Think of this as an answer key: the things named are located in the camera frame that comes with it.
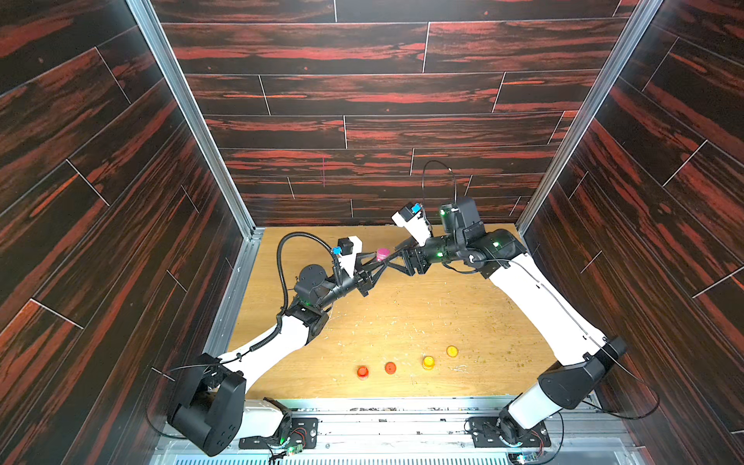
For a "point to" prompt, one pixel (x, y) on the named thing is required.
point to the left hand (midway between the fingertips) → (385, 260)
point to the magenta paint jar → (382, 254)
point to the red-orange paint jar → (362, 373)
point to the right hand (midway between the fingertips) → (398, 250)
